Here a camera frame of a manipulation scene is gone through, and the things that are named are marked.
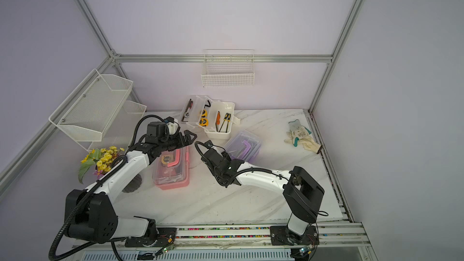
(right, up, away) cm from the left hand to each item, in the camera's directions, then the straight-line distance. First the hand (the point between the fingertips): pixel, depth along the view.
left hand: (189, 140), depth 85 cm
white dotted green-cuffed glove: (+59, +4, +20) cm, 62 cm away
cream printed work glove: (+64, -3, +19) cm, 67 cm away
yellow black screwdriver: (+17, +11, +29) cm, 36 cm away
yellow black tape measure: (+3, +10, +19) cm, 21 cm away
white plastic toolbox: (+10, +12, +21) cm, 26 cm away
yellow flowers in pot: (-31, -6, -15) cm, 35 cm away
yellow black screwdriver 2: (+15, +11, +29) cm, 35 cm away
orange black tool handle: (+11, +12, +29) cm, 33 cm away
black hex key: (+4, +20, +27) cm, 34 cm away
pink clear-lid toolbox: (-8, -14, -1) cm, 17 cm away
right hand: (+15, -9, +1) cm, 18 cm away
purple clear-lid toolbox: (+26, -4, +7) cm, 28 cm away
